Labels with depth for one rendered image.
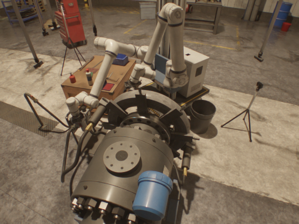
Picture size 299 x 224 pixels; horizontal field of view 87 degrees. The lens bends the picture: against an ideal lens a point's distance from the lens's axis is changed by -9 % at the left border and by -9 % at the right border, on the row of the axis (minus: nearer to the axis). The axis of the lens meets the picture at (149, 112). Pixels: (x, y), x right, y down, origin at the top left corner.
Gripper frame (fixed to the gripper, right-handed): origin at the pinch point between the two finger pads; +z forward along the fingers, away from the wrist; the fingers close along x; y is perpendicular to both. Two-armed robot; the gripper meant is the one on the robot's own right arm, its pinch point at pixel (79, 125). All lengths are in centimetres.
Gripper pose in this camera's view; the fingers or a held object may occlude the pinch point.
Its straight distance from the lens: 190.7
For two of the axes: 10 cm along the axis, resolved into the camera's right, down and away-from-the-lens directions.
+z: 0.0, 7.4, 6.7
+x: 6.9, -4.9, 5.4
